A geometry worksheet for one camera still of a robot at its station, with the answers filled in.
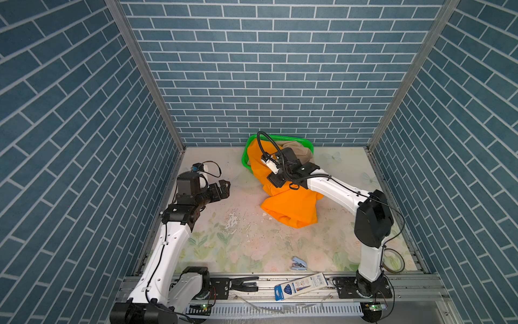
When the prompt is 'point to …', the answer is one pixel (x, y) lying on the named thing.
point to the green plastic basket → (276, 139)
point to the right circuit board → (373, 306)
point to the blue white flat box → (300, 286)
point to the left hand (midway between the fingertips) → (221, 184)
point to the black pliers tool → (237, 284)
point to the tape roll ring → (393, 271)
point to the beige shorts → (303, 153)
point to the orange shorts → (291, 206)
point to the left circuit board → (199, 309)
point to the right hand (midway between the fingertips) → (273, 169)
